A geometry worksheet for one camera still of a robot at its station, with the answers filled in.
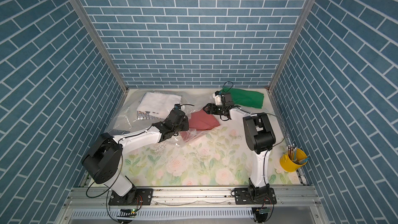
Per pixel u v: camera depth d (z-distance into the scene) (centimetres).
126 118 93
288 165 75
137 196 71
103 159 45
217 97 94
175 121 69
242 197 73
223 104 82
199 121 99
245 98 112
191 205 72
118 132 91
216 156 87
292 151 73
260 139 54
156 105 102
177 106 81
